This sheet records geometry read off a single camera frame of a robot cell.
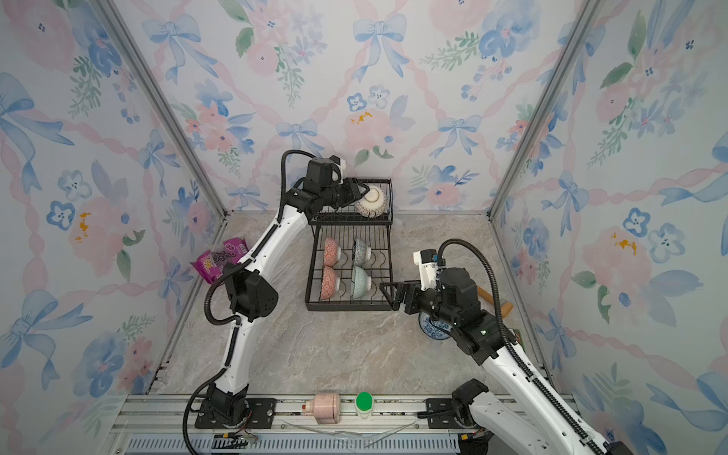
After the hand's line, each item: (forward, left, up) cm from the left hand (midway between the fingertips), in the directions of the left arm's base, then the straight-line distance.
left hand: (369, 187), depth 86 cm
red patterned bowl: (-10, +13, -19) cm, 25 cm away
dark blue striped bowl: (-10, +3, -20) cm, 22 cm away
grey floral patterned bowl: (-22, +12, -19) cm, 32 cm away
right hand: (-31, -6, -5) cm, 32 cm away
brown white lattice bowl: (-1, -1, -5) cm, 6 cm away
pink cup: (-55, +10, -21) cm, 60 cm away
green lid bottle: (-55, +1, -21) cm, 58 cm away
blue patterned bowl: (-44, -15, -3) cm, 46 cm away
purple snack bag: (-12, +54, -24) cm, 60 cm away
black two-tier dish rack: (-3, +7, -29) cm, 30 cm away
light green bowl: (-21, +2, -22) cm, 30 cm away
